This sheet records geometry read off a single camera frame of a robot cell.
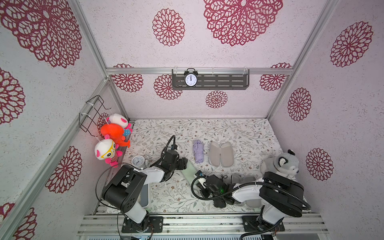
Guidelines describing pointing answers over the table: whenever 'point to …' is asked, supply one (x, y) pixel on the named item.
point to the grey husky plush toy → (285, 164)
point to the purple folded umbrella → (198, 147)
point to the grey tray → (144, 199)
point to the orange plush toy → (115, 132)
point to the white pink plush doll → (119, 120)
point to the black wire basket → (89, 118)
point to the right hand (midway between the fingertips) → (196, 184)
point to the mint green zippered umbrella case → (189, 172)
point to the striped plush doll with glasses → (106, 149)
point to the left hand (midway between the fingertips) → (183, 161)
